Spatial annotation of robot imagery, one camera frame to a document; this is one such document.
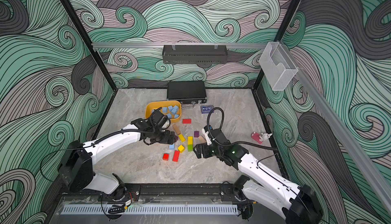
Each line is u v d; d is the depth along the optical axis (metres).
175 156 0.86
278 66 0.78
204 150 0.68
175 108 1.04
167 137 0.73
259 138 0.89
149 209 0.70
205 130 0.72
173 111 1.03
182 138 0.92
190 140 0.90
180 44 0.95
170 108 1.04
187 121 1.02
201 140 0.92
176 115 1.01
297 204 0.38
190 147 0.88
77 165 0.41
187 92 1.17
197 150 0.69
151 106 1.03
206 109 1.07
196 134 0.93
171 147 0.87
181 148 0.87
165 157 0.84
